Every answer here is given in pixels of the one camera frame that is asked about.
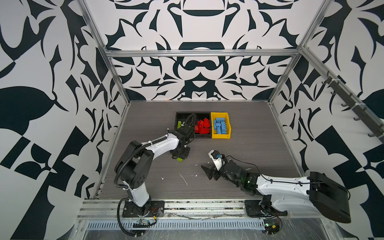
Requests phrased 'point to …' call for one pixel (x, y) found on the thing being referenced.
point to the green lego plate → (179, 159)
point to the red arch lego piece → (203, 126)
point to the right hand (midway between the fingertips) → (207, 161)
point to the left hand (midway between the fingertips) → (182, 152)
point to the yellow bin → (215, 115)
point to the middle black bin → (201, 116)
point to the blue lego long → (220, 125)
